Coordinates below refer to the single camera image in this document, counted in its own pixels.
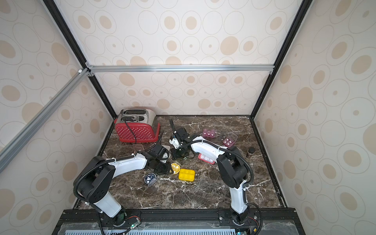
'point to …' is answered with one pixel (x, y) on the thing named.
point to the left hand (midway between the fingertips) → (175, 171)
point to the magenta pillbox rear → (208, 133)
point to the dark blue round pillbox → (150, 178)
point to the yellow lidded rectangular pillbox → (186, 175)
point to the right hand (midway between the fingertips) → (178, 156)
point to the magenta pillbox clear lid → (229, 141)
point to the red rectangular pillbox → (206, 158)
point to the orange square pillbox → (138, 147)
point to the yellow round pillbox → (176, 168)
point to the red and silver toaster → (137, 125)
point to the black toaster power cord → (131, 130)
